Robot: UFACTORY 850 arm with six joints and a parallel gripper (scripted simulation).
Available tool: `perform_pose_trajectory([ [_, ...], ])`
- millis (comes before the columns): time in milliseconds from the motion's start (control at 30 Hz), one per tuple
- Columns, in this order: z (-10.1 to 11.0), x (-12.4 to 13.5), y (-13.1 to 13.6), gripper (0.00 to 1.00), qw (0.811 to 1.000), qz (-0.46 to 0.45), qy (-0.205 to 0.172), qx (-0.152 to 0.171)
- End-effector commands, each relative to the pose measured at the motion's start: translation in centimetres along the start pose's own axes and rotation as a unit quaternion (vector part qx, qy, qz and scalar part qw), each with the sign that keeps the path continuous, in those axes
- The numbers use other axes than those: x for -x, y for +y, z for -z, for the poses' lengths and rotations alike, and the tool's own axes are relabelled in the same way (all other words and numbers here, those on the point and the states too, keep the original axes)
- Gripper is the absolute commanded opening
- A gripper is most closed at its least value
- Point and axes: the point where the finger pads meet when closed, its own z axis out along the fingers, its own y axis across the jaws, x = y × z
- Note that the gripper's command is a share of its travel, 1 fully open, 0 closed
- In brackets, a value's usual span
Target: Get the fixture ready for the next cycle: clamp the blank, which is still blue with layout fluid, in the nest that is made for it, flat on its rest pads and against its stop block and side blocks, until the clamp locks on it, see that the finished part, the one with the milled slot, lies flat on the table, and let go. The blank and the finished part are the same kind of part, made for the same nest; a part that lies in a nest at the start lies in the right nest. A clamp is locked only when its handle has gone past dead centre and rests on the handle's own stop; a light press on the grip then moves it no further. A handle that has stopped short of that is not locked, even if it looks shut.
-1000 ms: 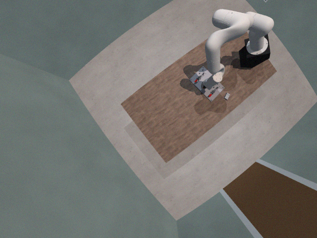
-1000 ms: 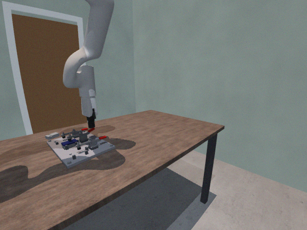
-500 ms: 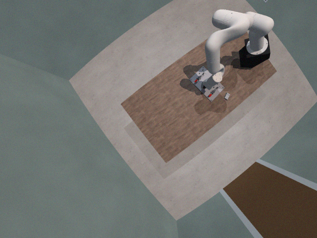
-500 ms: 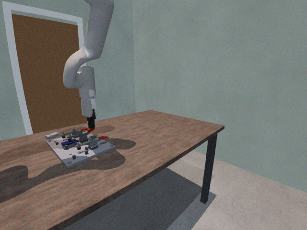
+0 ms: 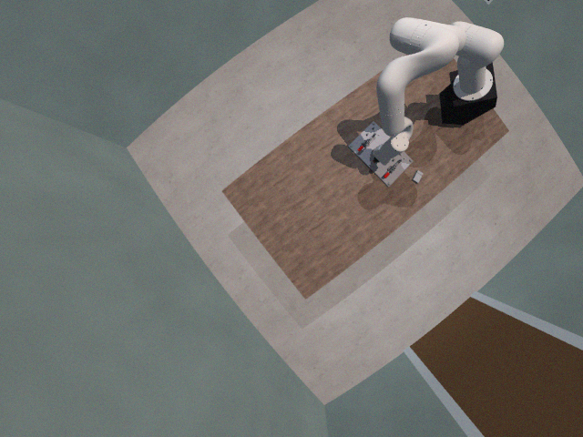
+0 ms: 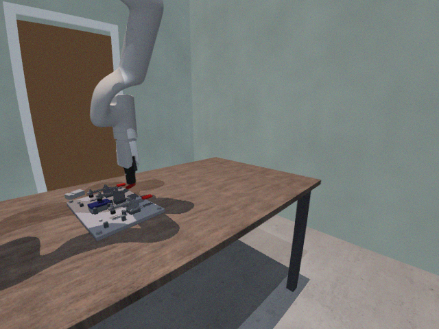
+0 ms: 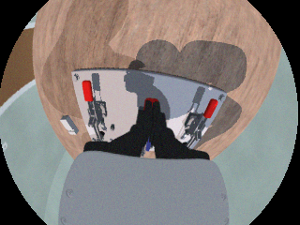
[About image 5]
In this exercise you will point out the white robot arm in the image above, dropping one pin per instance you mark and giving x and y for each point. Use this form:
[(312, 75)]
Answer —
[(477, 47)]

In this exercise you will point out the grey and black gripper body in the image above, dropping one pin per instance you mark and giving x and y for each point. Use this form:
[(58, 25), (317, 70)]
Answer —
[(377, 155)]

